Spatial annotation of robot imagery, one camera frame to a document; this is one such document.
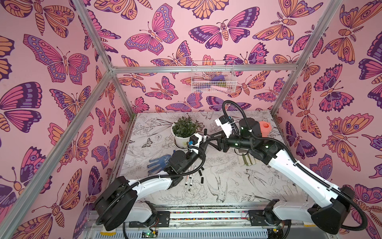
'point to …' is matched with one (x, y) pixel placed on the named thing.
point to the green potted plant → (184, 127)
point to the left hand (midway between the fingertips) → (209, 137)
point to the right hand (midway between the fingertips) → (209, 136)
